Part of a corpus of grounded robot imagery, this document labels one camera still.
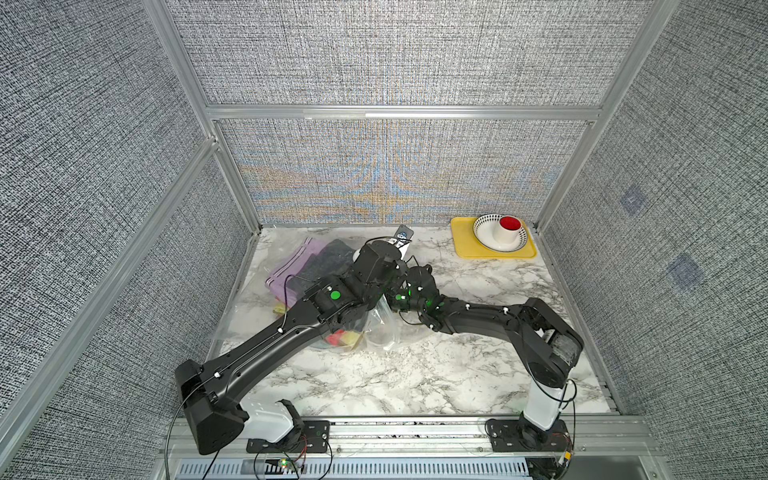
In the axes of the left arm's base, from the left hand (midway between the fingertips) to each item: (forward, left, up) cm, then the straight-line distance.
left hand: (399, 253), depth 69 cm
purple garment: (+5, +34, -18) cm, 39 cm away
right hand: (0, +11, -15) cm, 18 cm away
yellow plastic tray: (+29, -29, -33) cm, 52 cm away
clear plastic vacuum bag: (-12, +5, -12) cm, 17 cm away
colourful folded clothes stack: (-11, +17, -21) cm, 30 cm away
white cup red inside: (+29, -43, -25) cm, 57 cm away
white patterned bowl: (+35, -37, -32) cm, 60 cm away
